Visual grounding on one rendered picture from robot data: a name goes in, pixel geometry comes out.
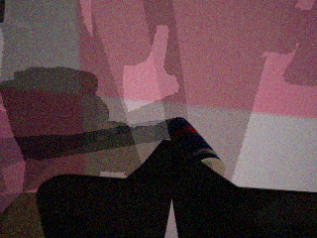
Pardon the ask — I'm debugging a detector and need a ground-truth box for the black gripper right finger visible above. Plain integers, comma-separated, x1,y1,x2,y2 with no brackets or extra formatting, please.
169,140,317,238

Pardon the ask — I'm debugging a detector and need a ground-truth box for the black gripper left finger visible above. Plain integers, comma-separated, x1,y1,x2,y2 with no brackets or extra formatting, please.
36,140,173,238

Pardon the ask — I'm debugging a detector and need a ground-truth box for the blue cylindrical battery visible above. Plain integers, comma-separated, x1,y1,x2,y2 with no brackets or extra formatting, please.
167,117,225,177

